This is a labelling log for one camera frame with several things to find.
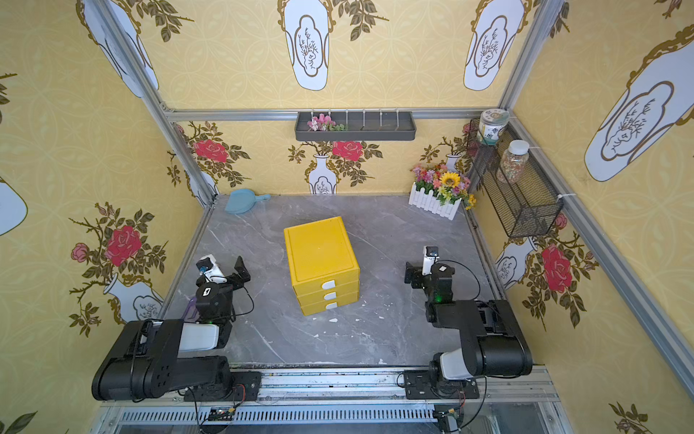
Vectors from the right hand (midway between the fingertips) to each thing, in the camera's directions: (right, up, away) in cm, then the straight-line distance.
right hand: (427, 261), depth 94 cm
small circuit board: (-62, -38, -21) cm, 75 cm away
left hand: (-70, 0, -7) cm, 70 cm away
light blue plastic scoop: (-75, +23, +27) cm, 83 cm away
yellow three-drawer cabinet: (-34, +2, -20) cm, 40 cm away
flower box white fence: (+7, +26, +10) cm, 29 cm away
